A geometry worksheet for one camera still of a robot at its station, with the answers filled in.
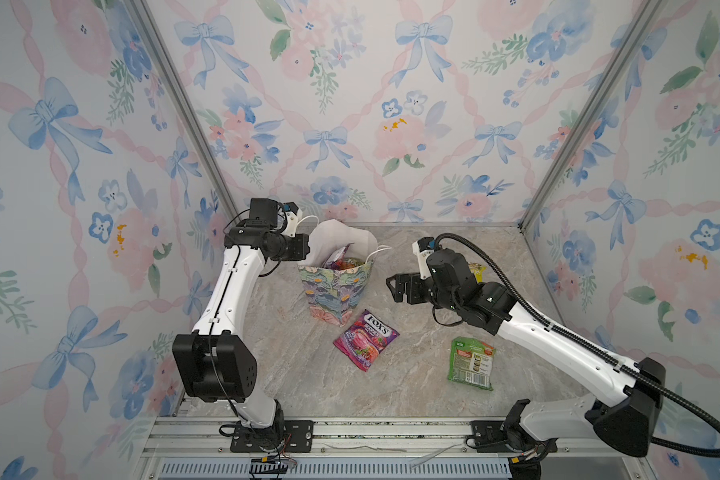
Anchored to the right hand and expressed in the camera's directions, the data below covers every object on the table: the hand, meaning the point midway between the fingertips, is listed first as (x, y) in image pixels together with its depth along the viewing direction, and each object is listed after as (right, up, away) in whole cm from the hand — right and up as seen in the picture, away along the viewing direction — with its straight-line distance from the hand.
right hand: (398, 275), depth 74 cm
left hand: (-24, +8, +8) cm, 26 cm away
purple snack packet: (-16, +4, +12) cm, 20 cm away
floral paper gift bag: (-17, -6, +7) cm, 19 cm away
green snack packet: (+22, -26, +12) cm, 36 cm away
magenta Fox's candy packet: (-8, -20, +14) cm, 25 cm away
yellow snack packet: (+29, 0, +26) cm, 39 cm away
